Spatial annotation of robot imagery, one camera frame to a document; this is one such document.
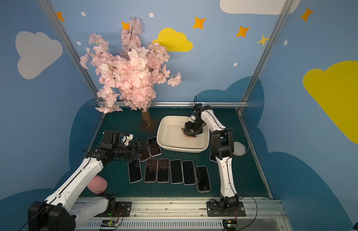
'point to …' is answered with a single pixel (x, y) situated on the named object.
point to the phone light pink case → (202, 179)
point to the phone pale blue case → (189, 134)
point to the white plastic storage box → (170, 137)
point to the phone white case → (188, 173)
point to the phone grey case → (146, 154)
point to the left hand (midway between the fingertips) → (146, 148)
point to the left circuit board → (108, 224)
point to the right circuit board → (230, 224)
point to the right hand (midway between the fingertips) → (191, 131)
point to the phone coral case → (163, 174)
